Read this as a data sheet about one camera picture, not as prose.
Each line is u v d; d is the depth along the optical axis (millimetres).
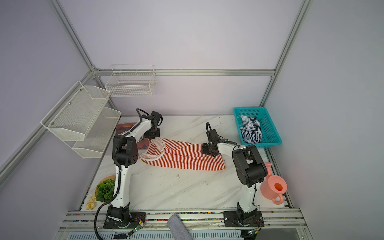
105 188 717
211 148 733
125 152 628
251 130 1099
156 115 902
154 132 930
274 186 737
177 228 690
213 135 803
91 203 768
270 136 1025
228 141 662
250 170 505
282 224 745
